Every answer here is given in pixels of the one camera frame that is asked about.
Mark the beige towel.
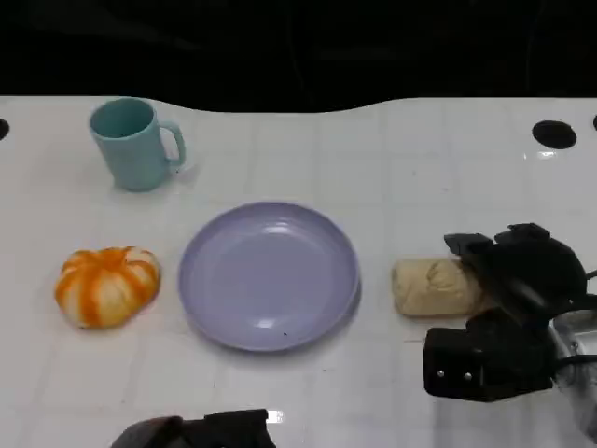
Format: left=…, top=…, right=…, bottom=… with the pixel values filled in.
left=390, top=257, right=491, bottom=319

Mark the pale green mug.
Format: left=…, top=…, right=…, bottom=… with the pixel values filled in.
left=89, top=96, right=187, bottom=192

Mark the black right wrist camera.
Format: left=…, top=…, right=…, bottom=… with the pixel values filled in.
left=422, top=307, right=555, bottom=403

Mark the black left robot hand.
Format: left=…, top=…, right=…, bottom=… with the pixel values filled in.
left=110, top=409, right=277, bottom=448

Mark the orange and white bread roll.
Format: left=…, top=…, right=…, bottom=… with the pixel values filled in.
left=54, top=245, right=162, bottom=330

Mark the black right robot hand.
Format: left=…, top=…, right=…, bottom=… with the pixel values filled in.
left=443, top=222, right=588, bottom=333

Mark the lilac plate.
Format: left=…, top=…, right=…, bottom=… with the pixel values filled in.
left=176, top=201, right=362, bottom=353

